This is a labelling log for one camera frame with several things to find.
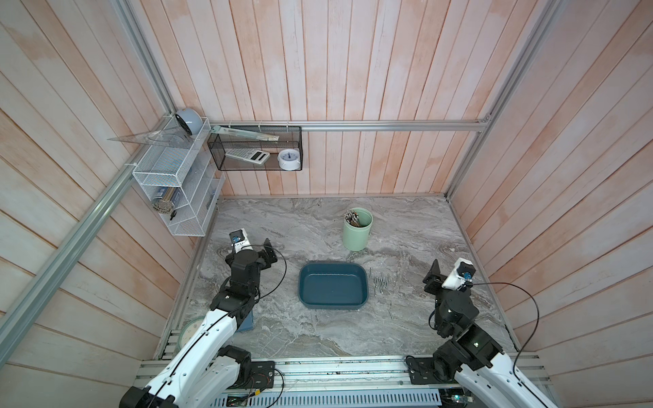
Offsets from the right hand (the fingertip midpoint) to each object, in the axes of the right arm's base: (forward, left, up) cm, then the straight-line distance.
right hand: (444, 262), depth 75 cm
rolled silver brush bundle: (+12, +86, +12) cm, 88 cm away
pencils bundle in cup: (+20, +27, -3) cm, 33 cm away
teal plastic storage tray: (+1, +32, -19) cm, 37 cm away
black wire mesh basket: (+45, +78, +12) cm, 91 cm away
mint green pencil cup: (+18, +24, -13) cm, 33 cm away
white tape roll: (+39, +50, +9) cm, 64 cm away
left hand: (+5, +59, -1) cm, 59 cm away
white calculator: (+42, +65, +8) cm, 78 cm away
